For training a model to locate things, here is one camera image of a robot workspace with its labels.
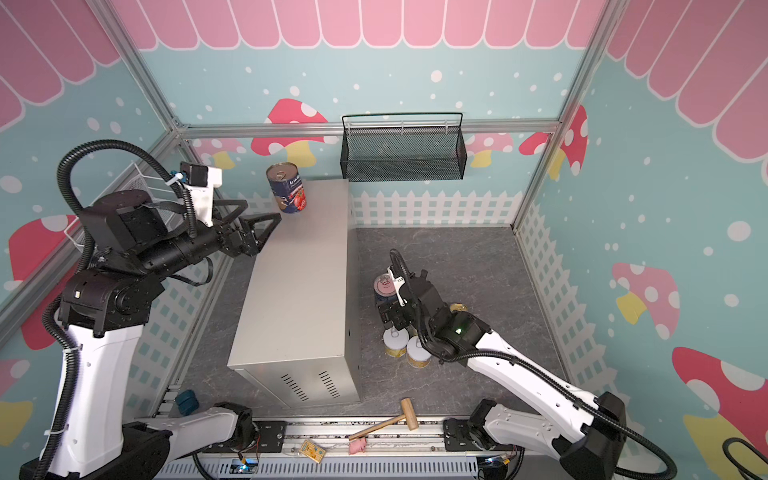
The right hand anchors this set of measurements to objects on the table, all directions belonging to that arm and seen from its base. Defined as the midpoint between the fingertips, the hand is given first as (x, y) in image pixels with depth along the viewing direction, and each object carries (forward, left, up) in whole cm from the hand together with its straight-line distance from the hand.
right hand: (394, 295), depth 74 cm
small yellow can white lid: (-4, 0, -19) cm, 19 cm away
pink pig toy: (-29, +9, -21) cm, 37 cm away
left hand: (+1, +24, +25) cm, 35 cm away
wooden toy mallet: (-22, -3, -22) cm, 31 cm away
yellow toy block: (-30, +20, -22) cm, 42 cm away
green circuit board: (-33, +37, -25) cm, 56 cm away
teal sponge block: (-19, +55, -22) cm, 63 cm away
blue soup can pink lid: (+10, +3, -13) cm, 17 cm away
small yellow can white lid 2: (-8, -6, -19) cm, 22 cm away
